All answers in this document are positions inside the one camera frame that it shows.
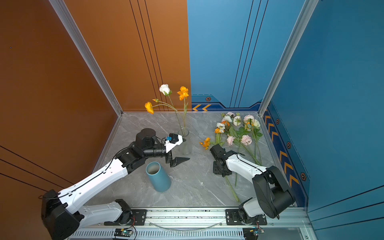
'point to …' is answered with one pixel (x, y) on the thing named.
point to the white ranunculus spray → (220, 129)
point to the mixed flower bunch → (234, 130)
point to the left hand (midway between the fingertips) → (186, 147)
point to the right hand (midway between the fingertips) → (217, 171)
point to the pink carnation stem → (246, 140)
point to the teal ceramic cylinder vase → (159, 177)
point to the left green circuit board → (123, 232)
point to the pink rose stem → (230, 139)
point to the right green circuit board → (250, 233)
